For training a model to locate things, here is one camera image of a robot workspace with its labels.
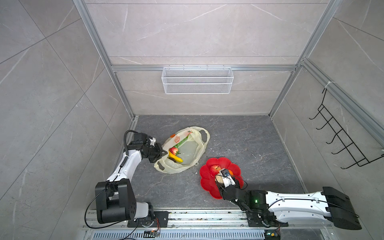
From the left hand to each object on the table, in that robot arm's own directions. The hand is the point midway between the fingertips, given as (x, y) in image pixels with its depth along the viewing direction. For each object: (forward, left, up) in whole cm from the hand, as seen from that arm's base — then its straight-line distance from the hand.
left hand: (166, 149), depth 85 cm
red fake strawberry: (+4, -3, -8) cm, 10 cm away
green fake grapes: (+12, -8, -10) cm, 17 cm away
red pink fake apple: (-10, -28, -7) cm, 31 cm away
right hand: (-17, -29, -5) cm, 34 cm away
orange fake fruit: (-12, -37, -8) cm, 40 cm away
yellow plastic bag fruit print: (+5, -14, -12) cm, 19 cm away
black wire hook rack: (-17, -83, +21) cm, 87 cm away
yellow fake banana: (0, -4, -11) cm, 12 cm away
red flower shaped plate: (-15, -24, -11) cm, 30 cm away
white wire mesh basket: (+44, -18, +17) cm, 51 cm away
